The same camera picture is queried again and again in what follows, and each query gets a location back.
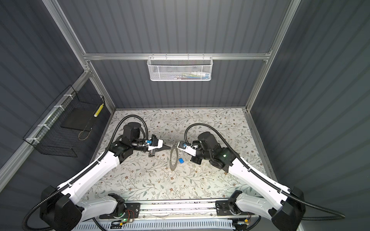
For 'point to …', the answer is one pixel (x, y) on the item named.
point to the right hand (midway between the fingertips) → (188, 149)
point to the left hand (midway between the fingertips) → (171, 145)
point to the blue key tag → (181, 160)
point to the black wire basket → (63, 128)
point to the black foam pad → (82, 118)
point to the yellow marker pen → (98, 110)
